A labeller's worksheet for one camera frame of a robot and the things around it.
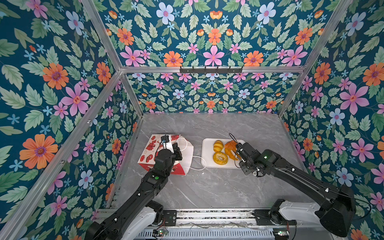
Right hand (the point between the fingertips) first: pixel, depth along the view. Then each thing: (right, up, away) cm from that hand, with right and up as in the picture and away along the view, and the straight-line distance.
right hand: (245, 163), depth 79 cm
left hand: (-36, +13, -2) cm, 38 cm away
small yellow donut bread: (-12, 0, +14) cm, 18 cm away
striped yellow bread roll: (-13, +7, +17) cm, 23 cm away
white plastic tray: (-20, +3, +20) cm, 28 cm away
